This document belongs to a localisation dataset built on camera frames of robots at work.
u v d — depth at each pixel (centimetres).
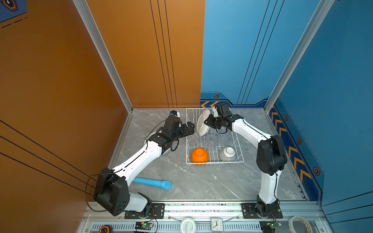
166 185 78
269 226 70
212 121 83
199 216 76
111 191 41
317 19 73
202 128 94
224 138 90
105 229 67
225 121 70
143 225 70
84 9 70
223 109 74
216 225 68
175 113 72
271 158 53
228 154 87
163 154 92
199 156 85
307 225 68
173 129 63
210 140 96
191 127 72
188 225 65
